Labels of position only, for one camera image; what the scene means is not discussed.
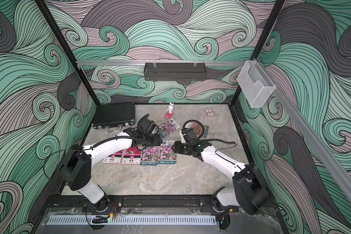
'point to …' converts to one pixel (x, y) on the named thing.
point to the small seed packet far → (209, 112)
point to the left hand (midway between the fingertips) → (160, 140)
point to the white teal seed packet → (166, 155)
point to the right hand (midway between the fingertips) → (173, 148)
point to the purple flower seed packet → (167, 127)
